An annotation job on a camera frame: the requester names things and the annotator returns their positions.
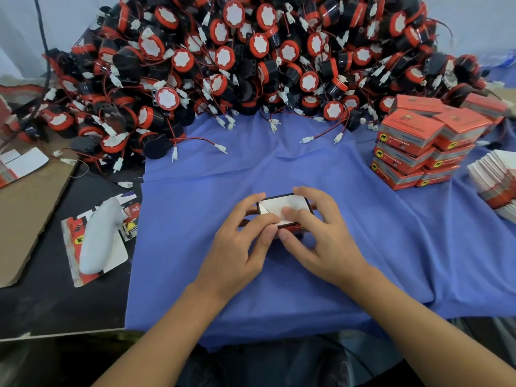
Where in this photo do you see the person's left hand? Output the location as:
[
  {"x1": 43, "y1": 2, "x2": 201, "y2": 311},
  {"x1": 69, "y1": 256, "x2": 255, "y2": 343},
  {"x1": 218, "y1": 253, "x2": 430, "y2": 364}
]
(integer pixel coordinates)
[{"x1": 193, "y1": 192, "x2": 281, "y2": 303}]

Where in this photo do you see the person's left forearm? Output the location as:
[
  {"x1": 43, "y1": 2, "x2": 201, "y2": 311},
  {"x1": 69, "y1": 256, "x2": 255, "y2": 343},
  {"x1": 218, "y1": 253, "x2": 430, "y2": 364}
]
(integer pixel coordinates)
[{"x1": 92, "y1": 282, "x2": 231, "y2": 387}]

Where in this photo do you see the person's right hand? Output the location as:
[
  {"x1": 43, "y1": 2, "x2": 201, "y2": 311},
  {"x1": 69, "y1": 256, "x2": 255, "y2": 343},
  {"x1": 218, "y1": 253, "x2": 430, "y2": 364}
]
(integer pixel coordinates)
[{"x1": 276, "y1": 186, "x2": 374, "y2": 292}]

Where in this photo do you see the brown cardboard piece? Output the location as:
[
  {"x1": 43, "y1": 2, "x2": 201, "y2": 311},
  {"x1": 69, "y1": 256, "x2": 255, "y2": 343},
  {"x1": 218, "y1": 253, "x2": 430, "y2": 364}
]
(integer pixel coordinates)
[{"x1": 0, "y1": 153, "x2": 77, "y2": 289}]

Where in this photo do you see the pile of black red buzzers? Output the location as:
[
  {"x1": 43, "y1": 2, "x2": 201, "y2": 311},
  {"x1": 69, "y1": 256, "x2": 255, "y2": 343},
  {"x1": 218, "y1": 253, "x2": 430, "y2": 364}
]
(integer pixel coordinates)
[{"x1": 12, "y1": 0, "x2": 505, "y2": 162}]

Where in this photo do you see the black hanging cable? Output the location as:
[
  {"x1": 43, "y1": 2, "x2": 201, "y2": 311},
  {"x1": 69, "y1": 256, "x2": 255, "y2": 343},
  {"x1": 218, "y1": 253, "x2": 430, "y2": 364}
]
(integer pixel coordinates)
[{"x1": 35, "y1": 0, "x2": 52, "y2": 73}]

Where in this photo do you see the blue table cloth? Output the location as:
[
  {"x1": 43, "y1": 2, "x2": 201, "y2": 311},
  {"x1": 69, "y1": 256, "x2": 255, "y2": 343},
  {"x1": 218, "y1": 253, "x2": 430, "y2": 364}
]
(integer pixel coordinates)
[{"x1": 125, "y1": 68, "x2": 516, "y2": 352}]

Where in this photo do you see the stack of box blanks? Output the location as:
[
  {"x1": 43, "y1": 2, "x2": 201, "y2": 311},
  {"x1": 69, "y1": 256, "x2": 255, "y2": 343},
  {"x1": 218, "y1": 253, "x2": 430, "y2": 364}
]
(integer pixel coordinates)
[{"x1": 468, "y1": 149, "x2": 516, "y2": 225}]

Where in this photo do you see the person's right forearm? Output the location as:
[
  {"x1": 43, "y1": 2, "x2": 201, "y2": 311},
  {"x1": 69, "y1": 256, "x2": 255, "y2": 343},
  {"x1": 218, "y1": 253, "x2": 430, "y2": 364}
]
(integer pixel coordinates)
[{"x1": 342, "y1": 266, "x2": 516, "y2": 387}]

